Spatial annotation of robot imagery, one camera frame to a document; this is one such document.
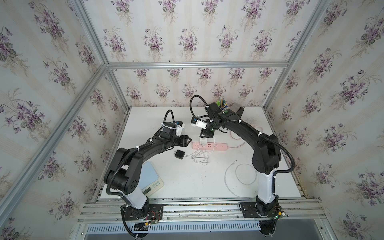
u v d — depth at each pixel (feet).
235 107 3.88
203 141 3.04
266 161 1.66
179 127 2.75
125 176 1.49
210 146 3.14
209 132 2.59
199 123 2.63
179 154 3.05
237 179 2.76
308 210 2.49
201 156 3.07
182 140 2.64
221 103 3.56
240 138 1.97
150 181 2.62
